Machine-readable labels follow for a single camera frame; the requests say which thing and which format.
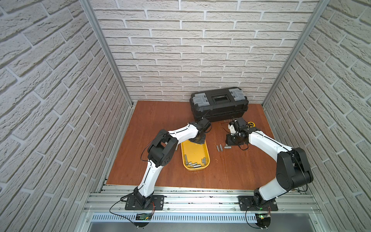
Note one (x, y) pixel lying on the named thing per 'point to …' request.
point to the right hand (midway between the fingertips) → (230, 141)
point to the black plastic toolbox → (219, 105)
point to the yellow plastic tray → (195, 156)
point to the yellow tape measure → (251, 124)
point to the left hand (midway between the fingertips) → (201, 139)
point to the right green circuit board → (262, 216)
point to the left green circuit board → (143, 216)
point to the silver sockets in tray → (194, 165)
